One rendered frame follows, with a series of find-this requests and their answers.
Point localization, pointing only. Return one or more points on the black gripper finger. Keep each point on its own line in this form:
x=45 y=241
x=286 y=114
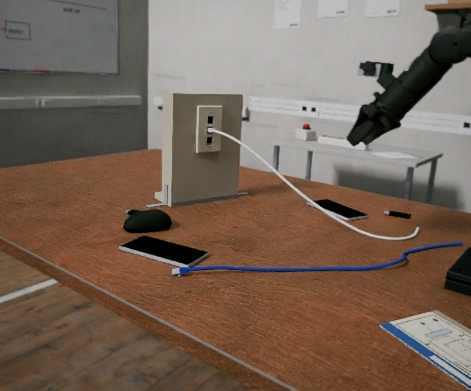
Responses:
x=365 y=127
x=389 y=123

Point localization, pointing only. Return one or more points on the tan board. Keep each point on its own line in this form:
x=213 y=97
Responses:
x=190 y=175

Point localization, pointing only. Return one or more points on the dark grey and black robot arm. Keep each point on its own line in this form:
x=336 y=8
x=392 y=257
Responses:
x=449 y=47

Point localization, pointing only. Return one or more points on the white wall plate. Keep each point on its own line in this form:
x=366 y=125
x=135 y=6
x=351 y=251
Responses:
x=203 y=112

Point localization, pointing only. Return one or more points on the white and blue printed card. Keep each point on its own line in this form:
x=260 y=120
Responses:
x=439 y=339

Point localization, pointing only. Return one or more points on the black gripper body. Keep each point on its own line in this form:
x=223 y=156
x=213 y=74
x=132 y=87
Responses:
x=395 y=103

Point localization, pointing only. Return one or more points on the black computer mouse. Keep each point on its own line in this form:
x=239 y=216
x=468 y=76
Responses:
x=147 y=221

